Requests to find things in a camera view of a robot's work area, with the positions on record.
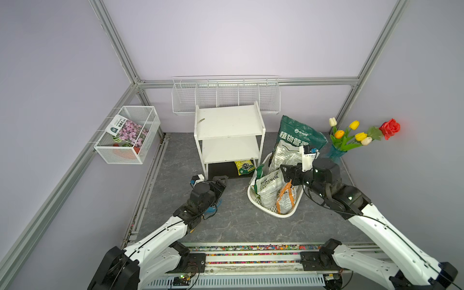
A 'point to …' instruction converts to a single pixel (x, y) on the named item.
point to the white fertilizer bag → (290, 154)
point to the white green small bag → (257, 175)
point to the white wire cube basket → (115, 150)
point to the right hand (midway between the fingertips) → (288, 164)
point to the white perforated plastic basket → (253, 197)
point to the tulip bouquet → (344, 141)
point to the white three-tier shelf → (226, 133)
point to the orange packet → (286, 199)
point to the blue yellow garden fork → (212, 209)
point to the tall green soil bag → (295, 133)
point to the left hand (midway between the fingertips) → (226, 182)
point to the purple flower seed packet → (130, 132)
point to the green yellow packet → (244, 167)
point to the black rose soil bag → (267, 186)
